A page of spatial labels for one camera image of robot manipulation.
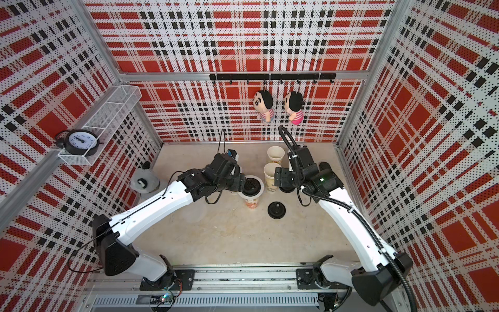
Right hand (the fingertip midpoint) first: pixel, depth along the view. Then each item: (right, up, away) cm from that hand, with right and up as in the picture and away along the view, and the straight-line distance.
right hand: (287, 176), depth 73 cm
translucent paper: (-19, -8, +7) cm, 21 cm away
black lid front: (-3, -17, +17) cm, 25 cm away
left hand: (-18, -1, +4) cm, 19 cm away
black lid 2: (+3, -9, +25) cm, 27 cm away
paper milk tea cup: (-6, +1, +17) cm, 19 cm away
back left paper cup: (-3, +10, +24) cm, 26 cm away
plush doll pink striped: (+6, +35, +21) cm, 41 cm away
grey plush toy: (-60, -3, +8) cm, 60 cm away
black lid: (-14, -5, +7) cm, 16 cm away
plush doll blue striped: (-9, +34, +17) cm, 39 cm away
